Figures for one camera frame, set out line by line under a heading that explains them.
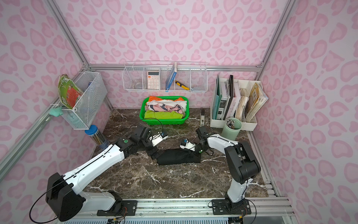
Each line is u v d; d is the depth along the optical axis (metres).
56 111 0.62
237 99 0.86
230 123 0.88
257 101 0.92
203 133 0.78
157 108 1.06
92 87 0.86
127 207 0.73
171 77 0.88
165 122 1.06
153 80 0.95
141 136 0.60
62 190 0.39
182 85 0.98
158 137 0.68
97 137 0.86
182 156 0.85
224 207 0.72
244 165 0.48
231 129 0.88
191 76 1.01
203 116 1.10
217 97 0.86
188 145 0.80
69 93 0.74
